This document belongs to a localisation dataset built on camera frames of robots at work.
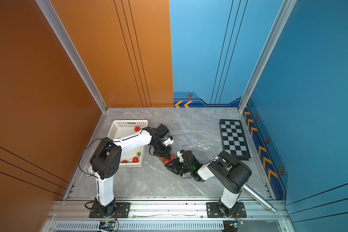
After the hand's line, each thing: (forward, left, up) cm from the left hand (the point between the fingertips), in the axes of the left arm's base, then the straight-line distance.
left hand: (171, 156), depth 89 cm
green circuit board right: (-34, -33, -4) cm, 47 cm away
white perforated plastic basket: (+23, +40, -3) cm, 46 cm away
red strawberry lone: (+23, +27, -2) cm, 35 cm away
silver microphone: (-22, -47, -2) cm, 52 cm away
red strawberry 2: (-1, +6, -2) cm, 6 cm away
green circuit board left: (-35, +31, -7) cm, 47 cm away
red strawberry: (-3, +3, -1) cm, 4 cm away
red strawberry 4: (-2, +22, -1) cm, 22 cm away
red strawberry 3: (0, 0, -1) cm, 1 cm away
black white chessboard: (+13, -42, 0) cm, 44 cm away
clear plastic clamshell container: (-2, +2, +1) cm, 3 cm away
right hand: (-6, +3, -1) cm, 7 cm away
